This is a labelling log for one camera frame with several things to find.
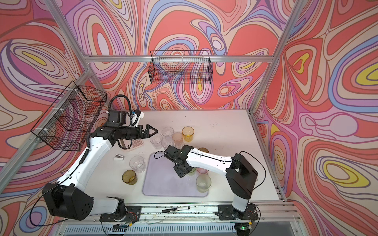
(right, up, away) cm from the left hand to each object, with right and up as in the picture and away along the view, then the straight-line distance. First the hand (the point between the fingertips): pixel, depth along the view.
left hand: (153, 131), depth 77 cm
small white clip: (-26, -17, +15) cm, 34 cm away
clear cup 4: (+4, -8, +22) cm, 24 cm away
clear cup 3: (+4, -1, +26) cm, 26 cm away
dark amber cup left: (-15, -27, +7) cm, 32 cm away
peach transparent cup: (+11, -6, +22) cm, 25 cm away
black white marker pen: (+12, -40, -2) cm, 42 cm away
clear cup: (-14, -21, +14) cm, 29 cm away
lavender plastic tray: (+2, -29, +8) cm, 30 cm away
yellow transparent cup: (+18, -2, +25) cm, 31 cm away
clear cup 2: (-4, -7, +22) cm, 24 cm away
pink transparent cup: (+27, -24, +10) cm, 37 cm away
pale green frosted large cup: (+27, -30, +6) cm, 41 cm away
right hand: (+18, -24, +5) cm, 30 cm away
